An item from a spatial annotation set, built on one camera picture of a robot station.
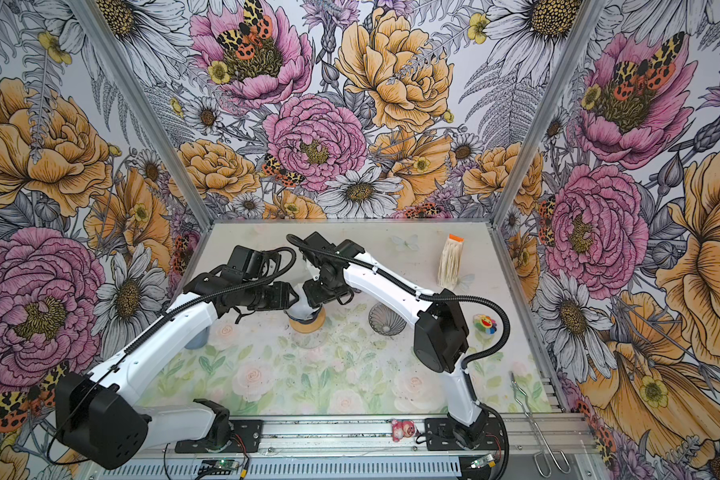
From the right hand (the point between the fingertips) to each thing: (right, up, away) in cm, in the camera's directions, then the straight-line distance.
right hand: (322, 306), depth 82 cm
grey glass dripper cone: (+18, -6, +11) cm, 22 cm away
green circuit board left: (-21, -35, -10) cm, 42 cm away
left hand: (-9, 0, -2) cm, 9 cm away
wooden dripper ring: (-3, -5, 0) cm, 6 cm away
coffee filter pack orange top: (+39, +11, +18) cm, 45 cm away
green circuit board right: (+40, -34, -10) cm, 54 cm away
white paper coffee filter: (-6, -1, +1) cm, 6 cm away
